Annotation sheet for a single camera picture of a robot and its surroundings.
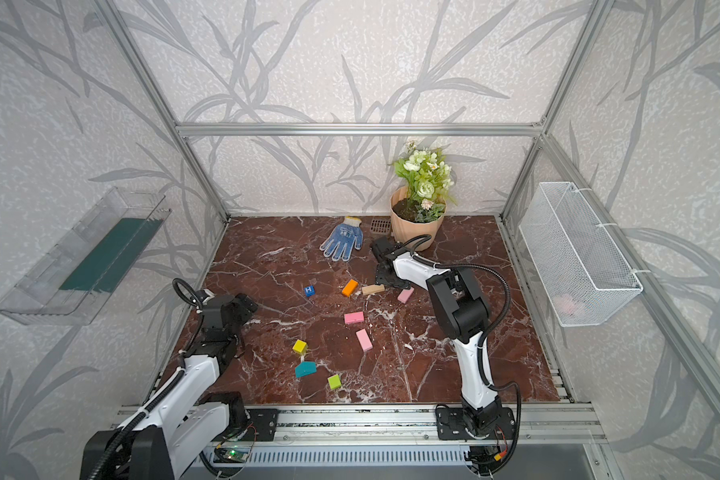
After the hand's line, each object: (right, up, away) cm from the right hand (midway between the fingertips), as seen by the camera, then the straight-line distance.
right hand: (391, 271), depth 103 cm
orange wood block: (-14, -5, -4) cm, 16 cm away
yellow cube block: (-27, -20, -18) cm, 38 cm away
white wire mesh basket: (+38, +3, -42) cm, 57 cm away
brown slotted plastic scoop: (-4, +16, +13) cm, 21 cm away
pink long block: (-9, -19, -16) cm, 26 cm away
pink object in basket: (+42, -5, -30) cm, 52 cm away
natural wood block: (-7, -5, -4) cm, 9 cm away
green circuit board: (-39, -41, -32) cm, 65 cm away
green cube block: (-17, -28, -22) cm, 39 cm away
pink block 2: (-12, -13, -12) cm, 21 cm away
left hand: (-45, -5, -16) cm, 47 cm away
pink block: (+4, -7, -7) cm, 11 cm away
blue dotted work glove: (-18, +11, +10) cm, 24 cm away
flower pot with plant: (+9, +21, -2) cm, 23 cm away
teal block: (-25, -26, -20) cm, 41 cm away
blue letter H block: (-27, -6, -5) cm, 28 cm away
